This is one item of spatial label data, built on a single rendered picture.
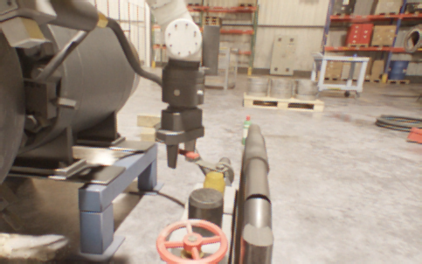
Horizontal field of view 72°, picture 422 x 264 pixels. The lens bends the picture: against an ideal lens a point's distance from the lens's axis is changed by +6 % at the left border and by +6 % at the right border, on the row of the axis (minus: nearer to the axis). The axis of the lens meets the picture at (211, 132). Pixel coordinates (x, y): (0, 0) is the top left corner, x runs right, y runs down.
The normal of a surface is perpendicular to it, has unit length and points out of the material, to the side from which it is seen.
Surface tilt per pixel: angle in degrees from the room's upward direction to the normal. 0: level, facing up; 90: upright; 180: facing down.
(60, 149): 90
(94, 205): 90
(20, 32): 90
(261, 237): 13
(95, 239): 90
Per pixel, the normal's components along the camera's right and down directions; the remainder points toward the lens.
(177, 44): 0.04, 0.25
